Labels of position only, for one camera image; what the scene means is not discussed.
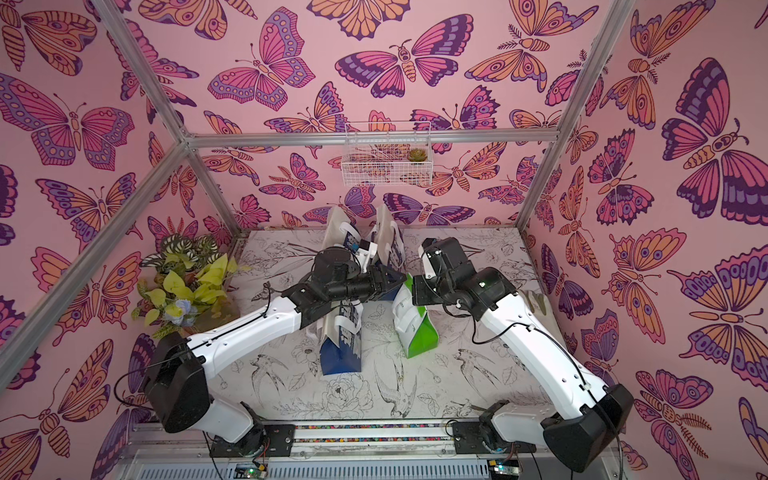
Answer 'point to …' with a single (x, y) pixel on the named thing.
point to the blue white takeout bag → (339, 331)
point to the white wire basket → (387, 165)
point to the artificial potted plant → (191, 289)
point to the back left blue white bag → (339, 233)
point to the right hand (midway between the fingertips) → (416, 286)
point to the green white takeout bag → (415, 330)
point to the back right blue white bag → (389, 241)
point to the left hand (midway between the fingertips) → (408, 280)
